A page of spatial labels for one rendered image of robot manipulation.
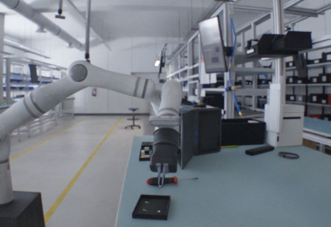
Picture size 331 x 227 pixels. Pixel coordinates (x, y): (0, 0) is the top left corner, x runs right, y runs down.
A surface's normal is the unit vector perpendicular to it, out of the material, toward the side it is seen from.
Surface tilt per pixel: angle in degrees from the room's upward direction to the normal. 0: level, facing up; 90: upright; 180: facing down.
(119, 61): 90
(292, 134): 90
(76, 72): 89
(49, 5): 90
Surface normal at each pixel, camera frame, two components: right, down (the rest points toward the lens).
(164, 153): -0.07, -0.71
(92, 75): 0.18, 0.04
